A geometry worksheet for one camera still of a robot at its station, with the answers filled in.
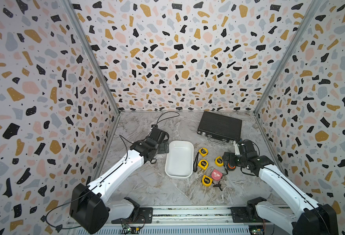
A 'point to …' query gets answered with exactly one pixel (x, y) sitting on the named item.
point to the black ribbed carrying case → (219, 129)
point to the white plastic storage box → (180, 161)
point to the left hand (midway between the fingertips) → (160, 144)
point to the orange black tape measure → (231, 168)
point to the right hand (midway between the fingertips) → (230, 157)
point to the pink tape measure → (216, 175)
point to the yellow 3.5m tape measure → (203, 152)
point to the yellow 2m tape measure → (207, 181)
